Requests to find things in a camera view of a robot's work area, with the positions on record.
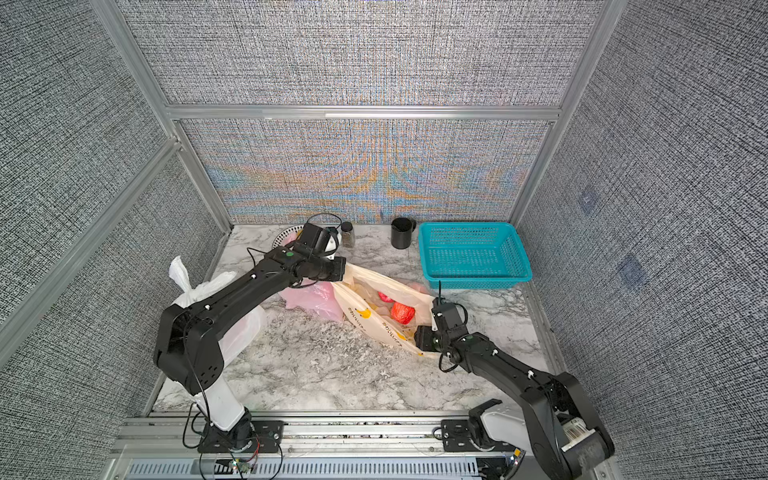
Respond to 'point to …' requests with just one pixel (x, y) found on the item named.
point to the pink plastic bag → (313, 297)
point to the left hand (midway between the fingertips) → (349, 266)
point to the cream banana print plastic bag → (358, 294)
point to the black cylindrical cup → (401, 230)
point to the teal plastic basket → (473, 255)
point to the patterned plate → (290, 230)
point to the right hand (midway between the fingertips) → (424, 328)
